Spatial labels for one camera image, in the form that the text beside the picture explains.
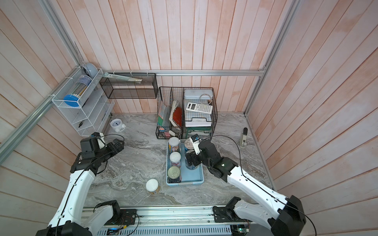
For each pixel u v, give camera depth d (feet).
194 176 2.89
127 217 2.40
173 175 2.56
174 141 2.84
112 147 2.30
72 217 1.30
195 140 2.16
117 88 3.48
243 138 3.30
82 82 2.51
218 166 1.78
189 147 2.89
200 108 3.06
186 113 3.04
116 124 3.63
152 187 2.51
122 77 2.98
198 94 3.32
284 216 1.29
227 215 2.15
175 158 2.69
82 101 2.44
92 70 2.74
